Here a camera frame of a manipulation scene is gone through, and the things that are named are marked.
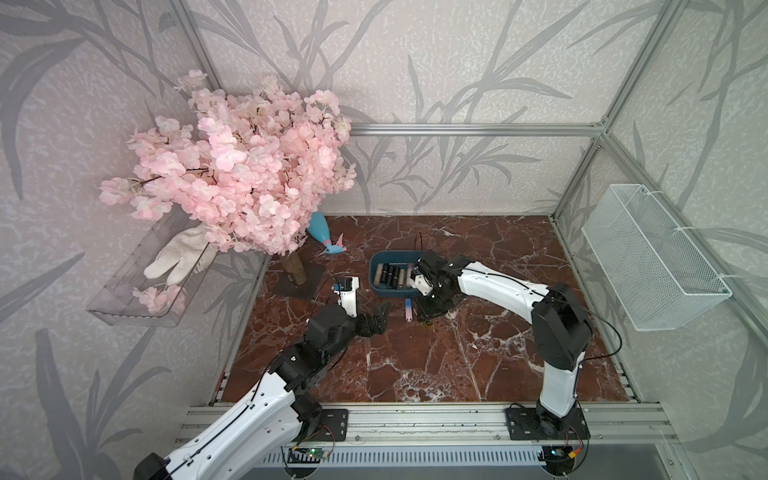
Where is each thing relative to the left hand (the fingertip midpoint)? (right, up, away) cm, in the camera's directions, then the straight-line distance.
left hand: (378, 303), depth 75 cm
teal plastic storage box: (+2, +11, +24) cm, 27 cm away
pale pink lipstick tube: (+8, +4, +11) cm, 14 cm away
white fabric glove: (-43, +14, -7) cm, 45 cm away
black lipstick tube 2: (+2, +4, +27) cm, 27 cm away
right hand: (+11, -6, +12) cm, 18 cm away
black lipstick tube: (-1, +3, +27) cm, 27 cm away
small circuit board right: (+43, -37, -4) cm, 57 cm away
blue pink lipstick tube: (+8, -6, +17) cm, 19 cm away
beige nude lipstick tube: (-2, +4, +27) cm, 27 cm away
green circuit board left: (-17, -36, -4) cm, 40 cm away
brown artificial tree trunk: (-28, +8, +18) cm, 35 cm away
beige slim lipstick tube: (+6, +3, +27) cm, 27 cm away
